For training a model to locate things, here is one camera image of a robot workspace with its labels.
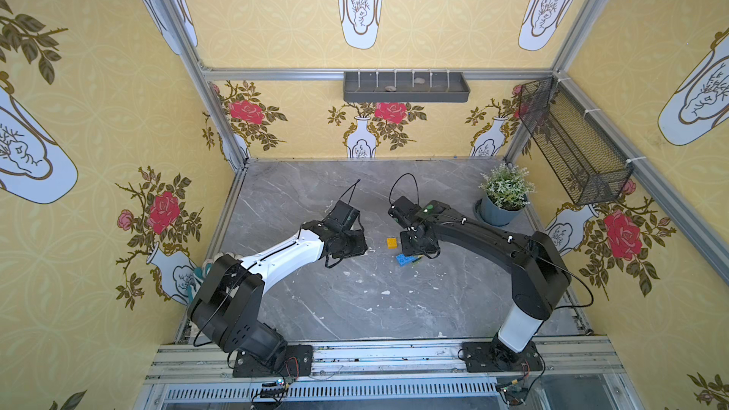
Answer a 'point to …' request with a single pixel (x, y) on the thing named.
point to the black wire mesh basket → (587, 164)
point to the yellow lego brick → (392, 243)
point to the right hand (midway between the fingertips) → (412, 252)
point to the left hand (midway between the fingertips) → (368, 248)
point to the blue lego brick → (403, 260)
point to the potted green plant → (506, 189)
